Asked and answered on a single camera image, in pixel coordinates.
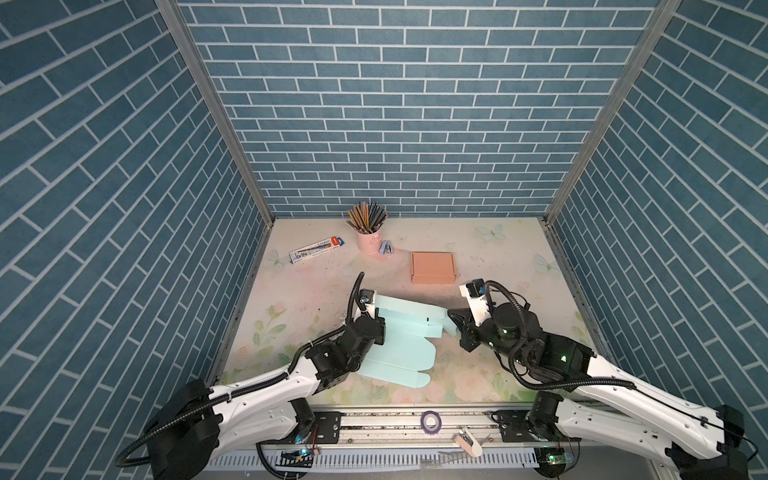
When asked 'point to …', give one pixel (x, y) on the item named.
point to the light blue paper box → (406, 351)
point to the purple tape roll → (431, 422)
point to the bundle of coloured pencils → (367, 218)
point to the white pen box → (315, 248)
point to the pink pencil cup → (369, 244)
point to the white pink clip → (467, 441)
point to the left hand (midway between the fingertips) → (380, 311)
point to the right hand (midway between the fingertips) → (444, 311)
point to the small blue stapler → (386, 247)
